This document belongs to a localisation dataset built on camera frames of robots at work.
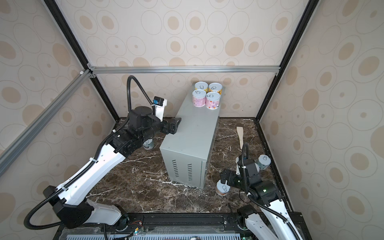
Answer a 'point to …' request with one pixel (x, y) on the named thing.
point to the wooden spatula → (240, 131)
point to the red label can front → (222, 189)
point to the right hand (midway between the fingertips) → (228, 175)
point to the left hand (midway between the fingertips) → (175, 114)
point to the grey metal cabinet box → (185, 157)
